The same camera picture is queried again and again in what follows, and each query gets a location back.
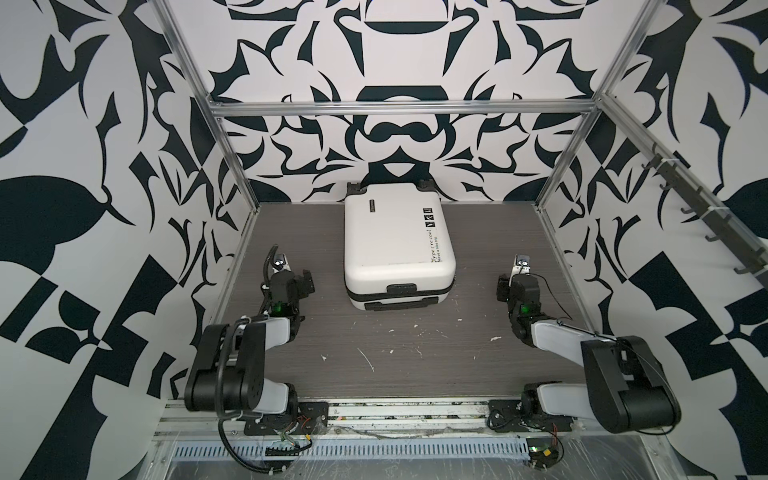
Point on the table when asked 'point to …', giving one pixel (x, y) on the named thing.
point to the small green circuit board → (542, 452)
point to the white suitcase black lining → (398, 252)
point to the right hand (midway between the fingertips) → (519, 273)
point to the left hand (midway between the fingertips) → (289, 270)
